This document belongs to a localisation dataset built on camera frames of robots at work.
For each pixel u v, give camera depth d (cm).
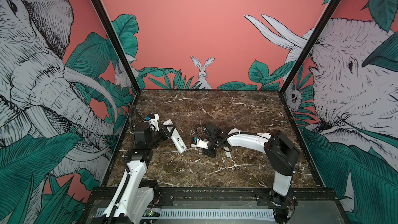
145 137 59
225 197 75
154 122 72
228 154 88
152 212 70
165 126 73
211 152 76
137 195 58
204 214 70
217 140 66
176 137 77
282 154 48
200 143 78
